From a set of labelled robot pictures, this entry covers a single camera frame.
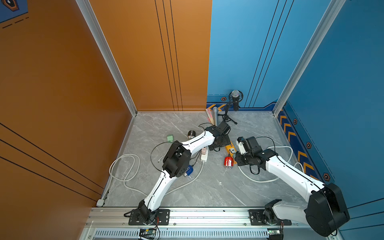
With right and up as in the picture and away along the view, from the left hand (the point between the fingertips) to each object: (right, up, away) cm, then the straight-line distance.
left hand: (224, 142), depth 97 cm
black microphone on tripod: (+7, +29, +1) cm, 30 cm away
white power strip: (-13, -9, -6) cm, 17 cm away
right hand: (+5, -8, -11) cm, 15 cm away
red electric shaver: (+1, -11, -9) cm, 14 cm away
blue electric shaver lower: (-22, -16, -11) cm, 29 cm away
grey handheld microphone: (-4, +22, +19) cm, 29 cm away
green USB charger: (-37, +2, +5) cm, 37 cm away
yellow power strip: (+4, -5, -2) cm, 6 cm away
